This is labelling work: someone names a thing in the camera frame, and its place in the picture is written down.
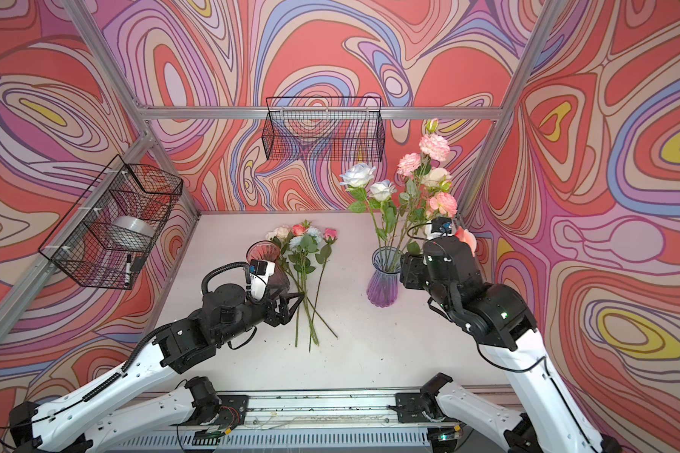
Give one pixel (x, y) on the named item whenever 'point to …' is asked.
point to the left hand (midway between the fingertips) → (297, 291)
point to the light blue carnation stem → (306, 243)
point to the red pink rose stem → (301, 230)
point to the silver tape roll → (136, 225)
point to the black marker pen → (128, 276)
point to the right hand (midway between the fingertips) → (415, 266)
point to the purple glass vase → (382, 287)
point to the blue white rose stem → (384, 209)
